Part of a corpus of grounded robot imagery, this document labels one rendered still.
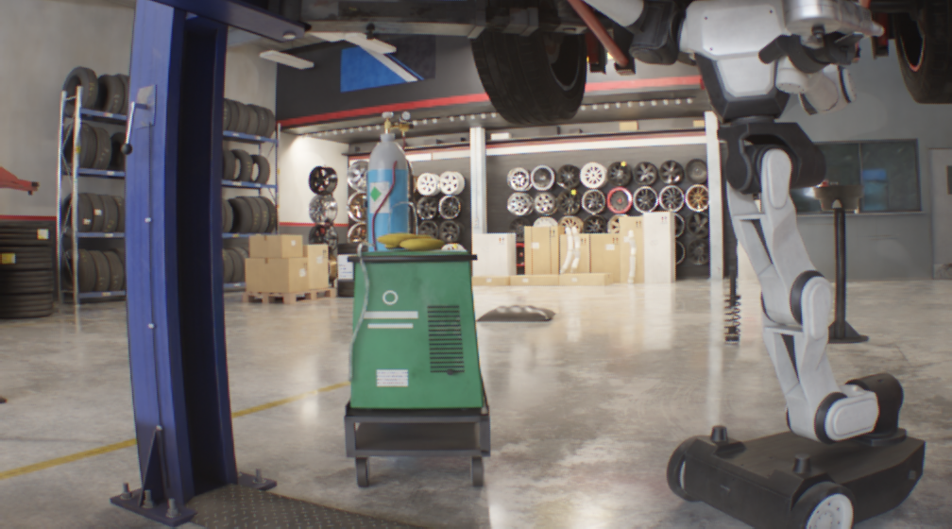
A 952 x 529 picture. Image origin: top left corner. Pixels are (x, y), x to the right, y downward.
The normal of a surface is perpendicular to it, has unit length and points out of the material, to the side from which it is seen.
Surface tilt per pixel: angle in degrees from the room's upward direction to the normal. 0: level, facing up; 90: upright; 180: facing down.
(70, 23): 90
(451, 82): 90
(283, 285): 90
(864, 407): 90
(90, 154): 103
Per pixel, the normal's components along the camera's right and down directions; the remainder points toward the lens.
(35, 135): 0.91, -0.03
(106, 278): 0.89, 0.20
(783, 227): 0.52, 0.31
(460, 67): -0.42, -0.01
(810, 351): 0.26, 0.40
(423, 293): 0.04, -0.02
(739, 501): -0.95, 0.01
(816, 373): 0.29, -0.03
